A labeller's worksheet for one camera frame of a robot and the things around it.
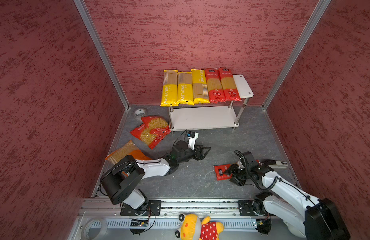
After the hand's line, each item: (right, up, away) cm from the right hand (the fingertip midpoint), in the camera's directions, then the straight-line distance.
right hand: (224, 178), depth 82 cm
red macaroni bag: (-44, +26, +9) cm, 52 cm away
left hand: (-10, +16, -1) cm, 19 cm away
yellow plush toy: (-19, -14, -19) cm, 30 cm away
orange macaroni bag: (-59, +15, +10) cm, 61 cm away
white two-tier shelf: (-22, +34, +22) cm, 46 cm away
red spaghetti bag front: (-2, +4, +3) cm, 5 cm away
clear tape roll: (-67, -17, -17) cm, 71 cm away
